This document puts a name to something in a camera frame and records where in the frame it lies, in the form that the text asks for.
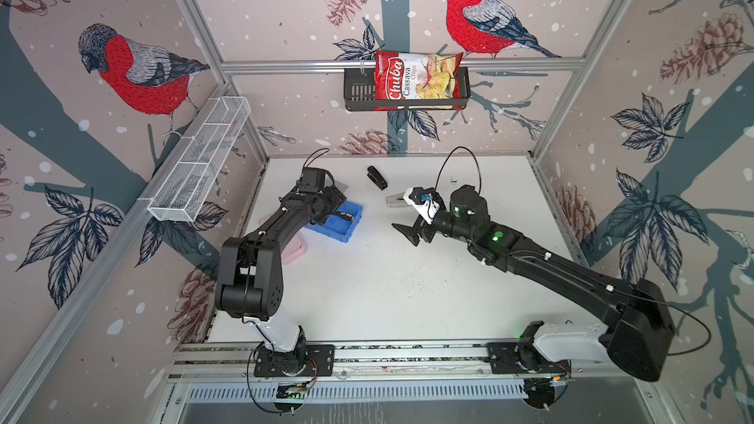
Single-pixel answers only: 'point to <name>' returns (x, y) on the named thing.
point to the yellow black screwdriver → (346, 215)
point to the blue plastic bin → (337, 228)
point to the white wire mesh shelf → (185, 185)
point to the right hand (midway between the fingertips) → (404, 205)
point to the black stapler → (377, 178)
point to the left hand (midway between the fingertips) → (343, 195)
